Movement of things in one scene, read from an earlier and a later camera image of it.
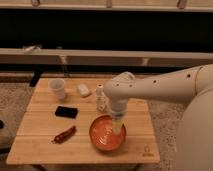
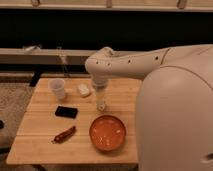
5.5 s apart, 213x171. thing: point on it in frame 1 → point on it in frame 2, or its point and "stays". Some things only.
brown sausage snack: (65, 135) stays
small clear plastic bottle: (100, 97) stays
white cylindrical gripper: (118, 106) → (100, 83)
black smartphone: (67, 112) stays
